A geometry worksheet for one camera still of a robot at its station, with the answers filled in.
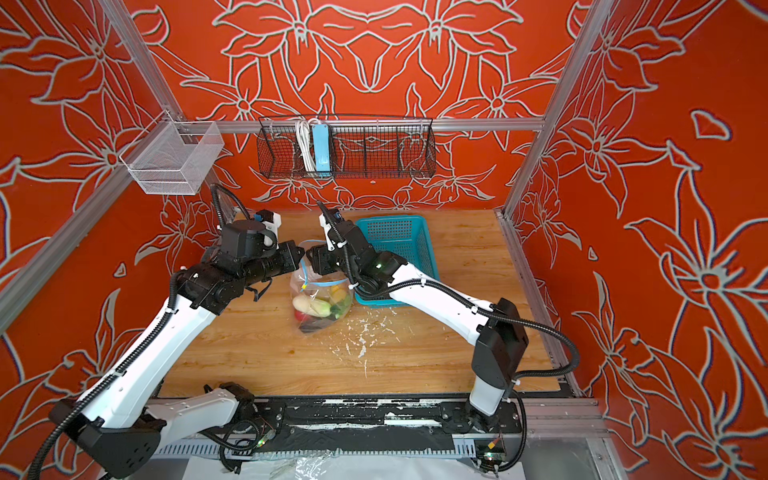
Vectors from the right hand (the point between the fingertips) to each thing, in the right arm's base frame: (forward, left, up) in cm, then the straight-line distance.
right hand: (308, 250), depth 73 cm
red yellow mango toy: (-3, -5, -17) cm, 18 cm away
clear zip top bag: (-5, +1, -6) cm, 8 cm away
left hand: (-1, 0, +3) cm, 3 cm away
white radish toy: (-9, 0, -14) cm, 16 cm away
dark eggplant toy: (-10, +1, -22) cm, 24 cm away
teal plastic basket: (+26, -28, -26) cm, 47 cm away
